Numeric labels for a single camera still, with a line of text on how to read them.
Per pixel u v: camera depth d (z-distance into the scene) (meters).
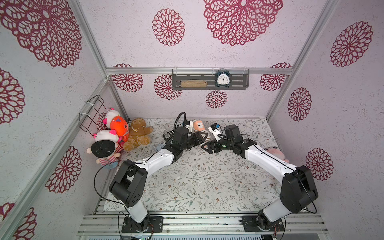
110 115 0.95
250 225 0.73
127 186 0.45
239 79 0.92
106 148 0.77
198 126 0.84
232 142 0.66
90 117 0.76
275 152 0.92
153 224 0.73
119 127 0.88
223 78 0.90
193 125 0.80
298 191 0.44
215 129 0.75
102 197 0.46
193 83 0.88
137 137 0.99
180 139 0.65
